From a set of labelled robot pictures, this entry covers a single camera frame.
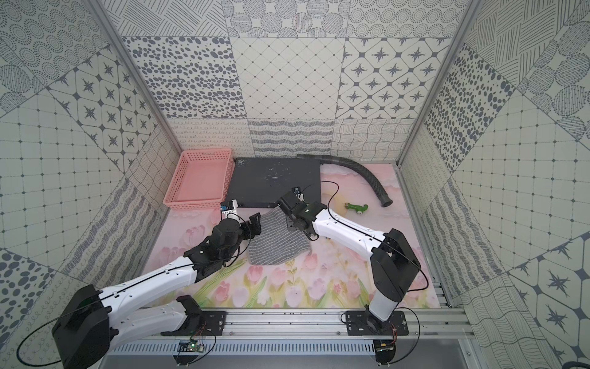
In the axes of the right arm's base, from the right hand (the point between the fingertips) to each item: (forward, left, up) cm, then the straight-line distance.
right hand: (300, 220), depth 86 cm
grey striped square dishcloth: (-5, +11, -11) cm, 16 cm away
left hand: (0, +19, +7) cm, 21 cm away
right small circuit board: (-38, -28, -15) cm, 50 cm away
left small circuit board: (-39, +34, -11) cm, 52 cm away
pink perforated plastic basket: (+27, +50, -8) cm, 58 cm away
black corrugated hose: (+16, -38, -9) cm, 42 cm away
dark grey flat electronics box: (+25, +21, -7) cm, 33 cm away
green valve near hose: (+13, -26, -11) cm, 31 cm away
